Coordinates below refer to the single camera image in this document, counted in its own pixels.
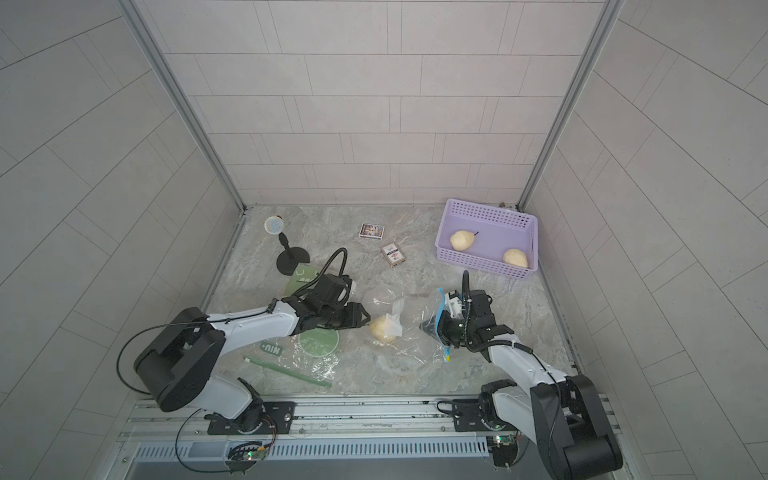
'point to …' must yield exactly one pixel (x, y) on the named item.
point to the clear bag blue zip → (405, 322)
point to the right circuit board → (504, 449)
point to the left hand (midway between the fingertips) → (371, 319)
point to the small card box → (370, 231)
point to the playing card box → (392, 254)
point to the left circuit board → (243, 456)
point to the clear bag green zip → (311, 355)
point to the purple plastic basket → (497, 230)
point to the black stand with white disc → (288, 260)
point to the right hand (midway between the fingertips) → (423, 327)
